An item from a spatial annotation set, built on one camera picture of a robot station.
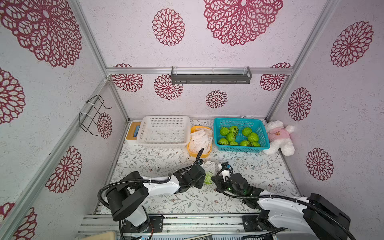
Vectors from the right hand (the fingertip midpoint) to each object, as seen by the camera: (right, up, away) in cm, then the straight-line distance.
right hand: (210, 178), depth 82 cm
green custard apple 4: (+29, +26, +24) cm, 46 cm away
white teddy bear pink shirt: (+48, +21, +16) cm, 55 cm away
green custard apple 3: (+20, +27, +24) cm, 41 cm away
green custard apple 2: (+13, +26, +24) cm, 38 cm away
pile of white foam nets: (-4, +21, +17) cm, 28 cm away
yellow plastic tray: (-10, +26, +22) cm, 35 cm away
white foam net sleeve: (-1, +7, -4) cm, 8 cm away
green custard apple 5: (+32, +22, +20) cm, 44 cm away
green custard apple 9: (+32, +17, +16) cm, 40 cm away
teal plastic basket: (+25, +24, +28) cm, 44 cm away
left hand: (-5, -2, +5) cm, 7 cm away
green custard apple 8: (+25, +18, +17) cm, 35 cm away
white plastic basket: (-31, +25, +31) cm, 51 cm away
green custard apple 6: (+17, +22, +21) cm, 34 cm away
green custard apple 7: (+11, +19, +18) cm, 28 cm away
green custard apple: (-1, 0, 0) cm, 1 cm away
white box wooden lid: (-52, +22, +21) cm, 60 cm away
